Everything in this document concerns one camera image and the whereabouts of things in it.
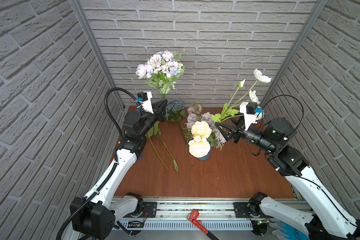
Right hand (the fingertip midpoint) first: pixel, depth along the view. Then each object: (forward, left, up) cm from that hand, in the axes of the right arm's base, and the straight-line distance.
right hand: (222, 117), depth 55 cm
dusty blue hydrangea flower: (+39, +18, -37) cm, 57 cm away
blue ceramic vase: (+4, +1, -44) cm, 44 cm away
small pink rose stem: (+44, +1, -40) cm, 60 cm away
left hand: (+15, +21, -2) cm, 26 cm away
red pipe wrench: (-26, +12, -43) cm, 52 cm away
